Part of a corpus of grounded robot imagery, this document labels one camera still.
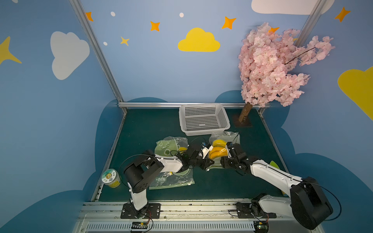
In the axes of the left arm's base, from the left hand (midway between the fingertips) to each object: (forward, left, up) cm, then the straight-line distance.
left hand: (214, 160), depth 85 cm
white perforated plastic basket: (+38, +9, -7) cm, 40 cm away
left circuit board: (-32, +40, -10) cm, 52 cm away
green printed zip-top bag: (+10, +28, -3) cm, 30 cm away
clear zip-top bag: (+20, -12, -4) cm, 24 cm away
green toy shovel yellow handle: (+2, -38, -6) cm, 39 cm away
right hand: (+3, -9, -4) cm, 10 cm away
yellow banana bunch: (+9, -4, -2) cm, 10 cm away
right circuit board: (-31, -22, -10) cm, 40 cm away
